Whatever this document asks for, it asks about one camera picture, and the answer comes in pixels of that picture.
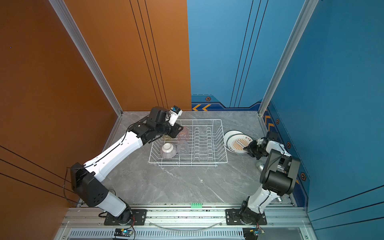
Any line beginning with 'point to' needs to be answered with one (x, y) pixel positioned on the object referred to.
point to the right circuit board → (251, 233)
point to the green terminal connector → (196, 205)
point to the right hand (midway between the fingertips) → (244, 148)
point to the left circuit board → (123, 232)
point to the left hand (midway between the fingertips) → (181, 125)
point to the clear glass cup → (183, 147)
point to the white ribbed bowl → (168, 151)
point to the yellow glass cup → (167, 138)
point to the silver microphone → (260, 167)
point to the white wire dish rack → (201, 143)
